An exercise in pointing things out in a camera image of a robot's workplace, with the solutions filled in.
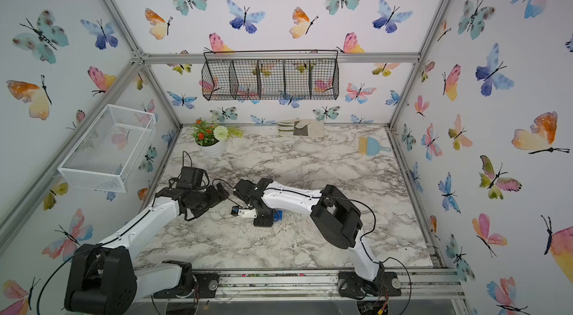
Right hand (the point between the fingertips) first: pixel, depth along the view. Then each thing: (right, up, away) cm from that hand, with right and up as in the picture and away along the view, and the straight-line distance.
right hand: (266, 215), depth 86 cm
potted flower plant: (-26, +30, +12) cm, 42 cm away
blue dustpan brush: (+49, +26, +26) cm, 61 cm away
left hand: (-17, +7, +1) cm, 18 cm away
